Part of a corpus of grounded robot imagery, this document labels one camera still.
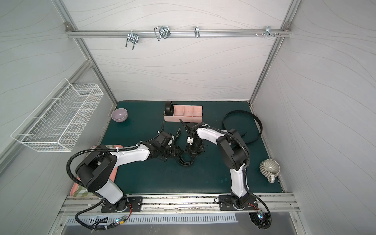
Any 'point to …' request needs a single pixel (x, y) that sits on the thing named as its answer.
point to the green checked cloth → (82, 192)
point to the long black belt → (169, 108)
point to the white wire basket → (58, 123)
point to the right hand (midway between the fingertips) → (192, 156)
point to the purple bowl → (119, 115)
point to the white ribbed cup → (270, 169)
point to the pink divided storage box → (191, 113)
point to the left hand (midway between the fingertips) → (179, 154)
